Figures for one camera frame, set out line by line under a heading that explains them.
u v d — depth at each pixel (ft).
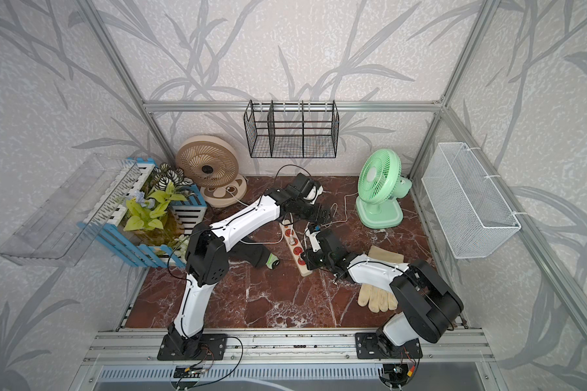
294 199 2.23
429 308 1.42
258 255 3.00
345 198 3.56
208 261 1.70
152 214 2.53
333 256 2.27
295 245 3.07
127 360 2.47
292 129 3.45
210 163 3.02
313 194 2.46
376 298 2.71
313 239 2.63
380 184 2.75
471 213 2.06
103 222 2.15
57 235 2.10
